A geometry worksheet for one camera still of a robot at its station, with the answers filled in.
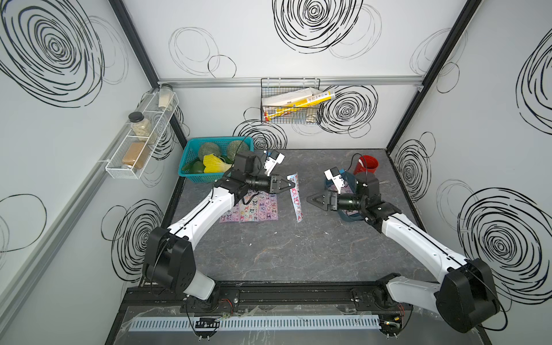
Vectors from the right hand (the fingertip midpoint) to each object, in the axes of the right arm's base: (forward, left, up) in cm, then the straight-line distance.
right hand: (312, 201), depth 73 cm
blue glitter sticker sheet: (+10, +17, -23) cm, 30 cm away
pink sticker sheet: (+2, +6, 0) cm, 6 cm away
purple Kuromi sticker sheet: (+6, +33, -22) cm, 40 cm away
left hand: (+4, +7, +3) cm, 9 cm away
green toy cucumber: (+27, +53, -14) cm, 61 cm away
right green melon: (+37, +34, -10) cm, 51 cm away
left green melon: (+36, +48, -11) cm, 61 cm away
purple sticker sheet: (+8, +25, -23) cm, 35 cm away
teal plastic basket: (+38, +59, -15) cm, 71 cm away
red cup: (+30, -32, -15) cm, 46 cm away
